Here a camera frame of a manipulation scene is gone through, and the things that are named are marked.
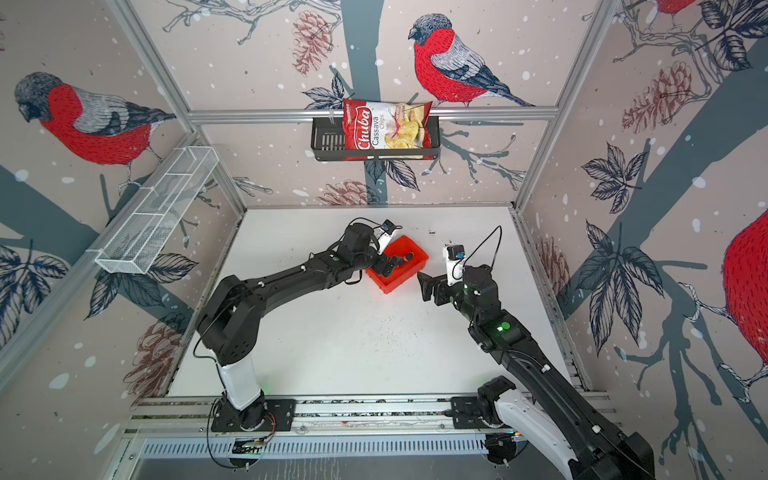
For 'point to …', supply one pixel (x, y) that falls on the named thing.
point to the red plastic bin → (407, 272)
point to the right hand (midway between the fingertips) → (430, 274)
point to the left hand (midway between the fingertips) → (392, 249)
